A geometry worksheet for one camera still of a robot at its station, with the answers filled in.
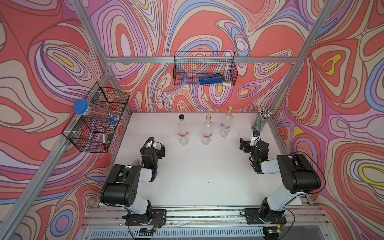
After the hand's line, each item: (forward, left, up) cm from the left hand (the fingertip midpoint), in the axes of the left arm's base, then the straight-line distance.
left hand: (155, 146), depth 93 cm
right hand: (+4, -60, -1) cm, 61 cm away
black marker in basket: (-10, +20, +19) cm, 29 cm away
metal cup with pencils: (+16, -70, +12) cm, 73 cm away
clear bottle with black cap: (+8, -18, +7) cm, 20 cm away
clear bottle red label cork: (+8, -33, +7) cm, 35 cm away
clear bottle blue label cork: (+12, -46, +9) cm, 48 cm away
